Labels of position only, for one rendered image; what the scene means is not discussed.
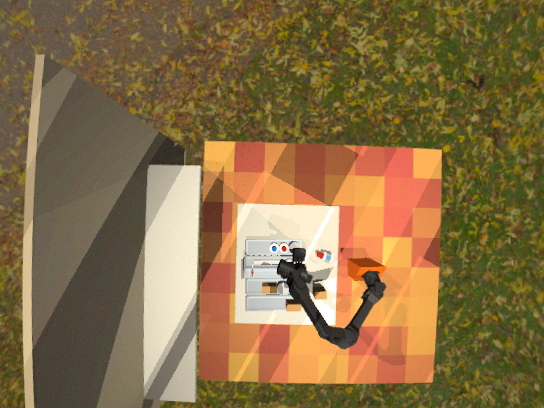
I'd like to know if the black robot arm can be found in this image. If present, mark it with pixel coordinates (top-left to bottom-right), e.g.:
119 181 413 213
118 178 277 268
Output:
277 259 386 350

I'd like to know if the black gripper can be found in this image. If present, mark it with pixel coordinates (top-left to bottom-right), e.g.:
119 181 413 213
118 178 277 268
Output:
292 248 307 271

